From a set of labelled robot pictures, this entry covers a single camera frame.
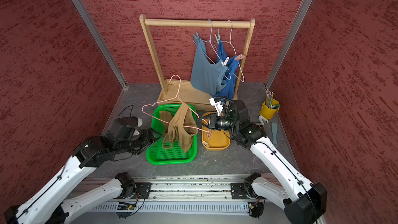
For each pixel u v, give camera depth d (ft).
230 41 2.49
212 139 2.99
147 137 1.92
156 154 2.79
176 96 2.28
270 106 3.20
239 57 2.37
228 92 3.07
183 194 2.41
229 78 2.44
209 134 3.02
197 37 2.86
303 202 1.21
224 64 2.42
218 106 2.10
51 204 1.27
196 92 3.87
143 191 2.39
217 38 2.80
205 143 2.84
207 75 3.13
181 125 2.24
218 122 1.96
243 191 2.43
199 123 2.14
